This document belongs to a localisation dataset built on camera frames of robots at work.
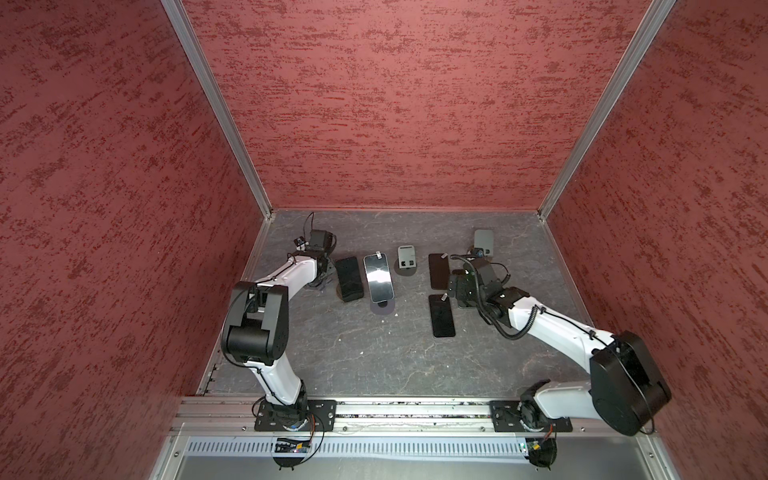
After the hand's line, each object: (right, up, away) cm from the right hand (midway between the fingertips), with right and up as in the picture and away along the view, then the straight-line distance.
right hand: (461, 286), depth 89 cm
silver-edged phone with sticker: (-25, +3, +1) cm, 25 cm away
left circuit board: (-47, -37, -17) cm, 62 cm away
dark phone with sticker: (-5, +3, +13) cm, 14 cm away
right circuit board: (+15, -37, -19) cm, 44 cm away
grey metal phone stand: (-17, +3, +13) cm, 21 cm away
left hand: (-45, +3, +7) cm, 46 cm away
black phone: (-34, +2, +2) cm, 35 cm away
